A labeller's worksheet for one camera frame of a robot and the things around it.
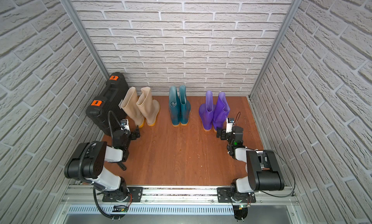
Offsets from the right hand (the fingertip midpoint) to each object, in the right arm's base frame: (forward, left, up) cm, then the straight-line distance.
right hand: (226, 127), depth 94 cm
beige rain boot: (+6, +58, +20) cm, 62 cm away
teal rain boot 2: (+5, +27, +18) cm, 32 cm away
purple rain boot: (-1, +15, +19) cm, 24 cm away
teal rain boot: (+10, +33, +12) cm, 37 cm away
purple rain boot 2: (+1, +5, +16) cm, 17 cm away
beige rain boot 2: (+9, +49, +13) cm, 51 cm away
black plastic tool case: (+5, +73, +17) cm, 75 cm away
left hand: (+5, +63, +2) cm, 63 cm away
